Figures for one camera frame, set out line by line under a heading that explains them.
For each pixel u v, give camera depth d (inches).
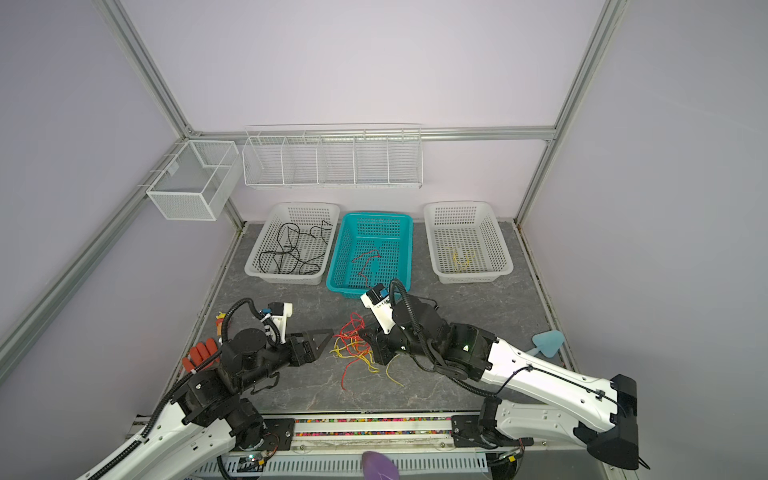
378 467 27.9
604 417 15.7
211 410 19.8
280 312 25.8
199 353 34.0
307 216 45.5
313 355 24.4
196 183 38.0
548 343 36.6
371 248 44.1
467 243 44.3
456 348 19.0
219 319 36.0
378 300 22.0
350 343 27.9
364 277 41.3
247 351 20.7
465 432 29.1
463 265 42.5
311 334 24.7
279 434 29.1
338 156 38.8
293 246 44.0
